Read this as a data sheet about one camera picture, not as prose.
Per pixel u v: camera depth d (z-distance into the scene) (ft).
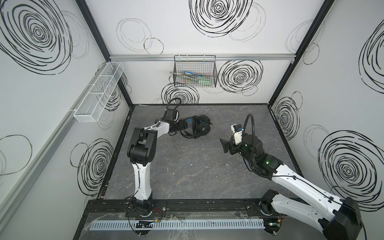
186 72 2.99
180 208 2.46
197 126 3.40
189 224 3.16
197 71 2.92
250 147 1.79
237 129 2.11
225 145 2.23
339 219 1.25
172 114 2.72
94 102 2.45
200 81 2.84
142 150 1.81
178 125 3.07
